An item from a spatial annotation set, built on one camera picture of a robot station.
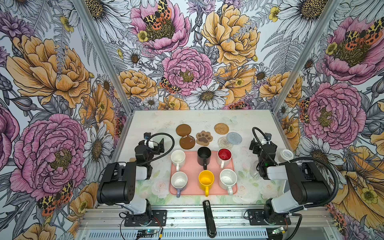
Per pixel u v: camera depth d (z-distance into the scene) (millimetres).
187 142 1028
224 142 1024
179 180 850
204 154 920
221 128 1116
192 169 894
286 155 897
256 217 739
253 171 845
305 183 459
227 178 858
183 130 1111
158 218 741
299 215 649
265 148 792
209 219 745
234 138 1052
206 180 852
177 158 917
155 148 800
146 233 709
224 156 941
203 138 1056
